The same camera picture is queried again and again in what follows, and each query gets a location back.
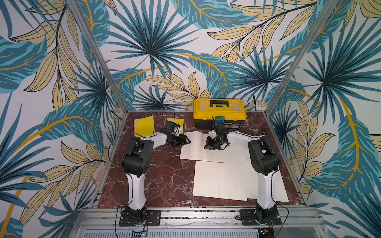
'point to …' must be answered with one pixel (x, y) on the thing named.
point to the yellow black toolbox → (205, 110)
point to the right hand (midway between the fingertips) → (204, 146)
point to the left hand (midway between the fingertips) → (187, 143)
